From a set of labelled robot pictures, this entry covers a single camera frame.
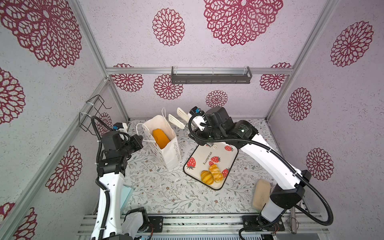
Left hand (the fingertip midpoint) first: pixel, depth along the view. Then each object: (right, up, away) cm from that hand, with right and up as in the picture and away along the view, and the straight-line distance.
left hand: (142, 139), depth 74 cm
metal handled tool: (+75, -40, -1) cm, 85 cm away
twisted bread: (+40, -22, +12) cm, 47 cm away
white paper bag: (+13, -9, +6) cm, 17 cm away
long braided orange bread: (+6, 0, +14) cm, 16 cm away
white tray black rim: (+32, -12, +23) cm, 41 cm away
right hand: (+25, +5, -8) cm, 27 cm away
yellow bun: (+33, -22, +11) cm, 42 cm away
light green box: (-11, -29, +6) cm, 32 cm away
